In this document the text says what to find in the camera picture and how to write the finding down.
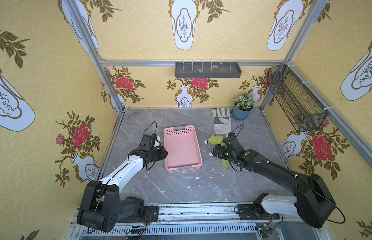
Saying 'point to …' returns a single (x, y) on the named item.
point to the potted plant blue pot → (244, 103)
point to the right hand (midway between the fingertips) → (218, 152)
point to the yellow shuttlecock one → (215, 139)
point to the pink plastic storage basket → (182, 145)
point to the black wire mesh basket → (302, 110)
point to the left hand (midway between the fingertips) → (168, 152)
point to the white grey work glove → (222, 122)
